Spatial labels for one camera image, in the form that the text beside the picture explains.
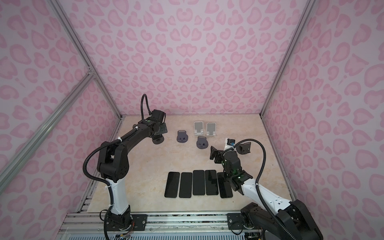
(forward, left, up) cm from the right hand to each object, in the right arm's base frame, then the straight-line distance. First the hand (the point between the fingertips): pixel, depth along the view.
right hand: (218, 146), depth 83 cm
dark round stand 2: (+16, +23, -13) cm, 31 cm away
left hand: (+17, +38, -3) cm, 41 cm away
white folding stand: (+23, +11, -12) cm, 28 cm away
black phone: (-15, +11, -15) cm, 24 cm away
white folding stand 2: (+22, +3, -12) cm, 26 cm away
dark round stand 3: (+10, +9, -12) cm, 18 cm away
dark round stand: (+13, +39, -15) cm, 44 cm away
